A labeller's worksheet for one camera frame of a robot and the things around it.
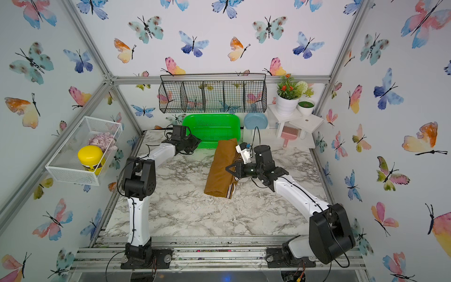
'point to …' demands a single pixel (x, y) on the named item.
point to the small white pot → (306, 107)
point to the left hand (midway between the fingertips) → (203, 138)
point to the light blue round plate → (255, 119)
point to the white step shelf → (276, 120)
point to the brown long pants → (220, 182)
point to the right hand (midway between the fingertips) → (229, 167)
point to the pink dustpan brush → (288, 133)
